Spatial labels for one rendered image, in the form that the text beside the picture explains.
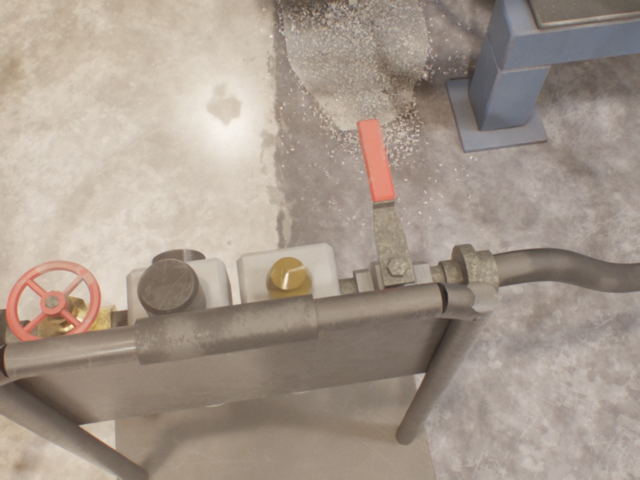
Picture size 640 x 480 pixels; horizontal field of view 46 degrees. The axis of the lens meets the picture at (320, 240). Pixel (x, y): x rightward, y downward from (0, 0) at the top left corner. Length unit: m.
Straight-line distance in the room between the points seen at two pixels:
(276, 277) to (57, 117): 0.81
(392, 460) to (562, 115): 0.64
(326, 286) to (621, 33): 0.67
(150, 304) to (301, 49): 0.83
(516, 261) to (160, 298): 0.30
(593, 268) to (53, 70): 0.98
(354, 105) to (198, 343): 0.82
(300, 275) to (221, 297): 0.08
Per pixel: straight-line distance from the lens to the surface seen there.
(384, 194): 0.64
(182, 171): 1.23
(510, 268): 0.66
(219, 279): 0.63
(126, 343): 0.51
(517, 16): 1.10
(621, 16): 1.13
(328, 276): 0.63
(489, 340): 1.12
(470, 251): 0.66
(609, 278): 0.76
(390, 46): 1.35
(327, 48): 1.34
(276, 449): 1.05
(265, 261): 0.64
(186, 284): 0.58
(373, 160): 0.65
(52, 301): 0.61
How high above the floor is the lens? 1.04
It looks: 65 degrees down
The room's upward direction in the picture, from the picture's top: straight up
